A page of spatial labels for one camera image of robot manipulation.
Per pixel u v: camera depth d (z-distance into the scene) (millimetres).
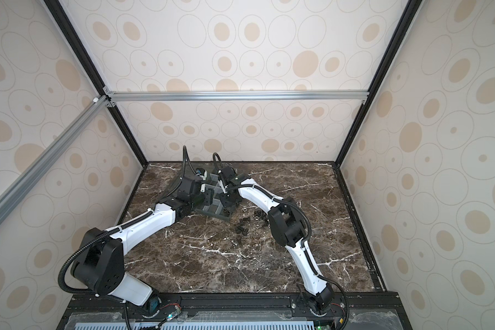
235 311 732
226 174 793
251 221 969
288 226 583
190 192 670
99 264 433
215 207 993
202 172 787
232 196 838
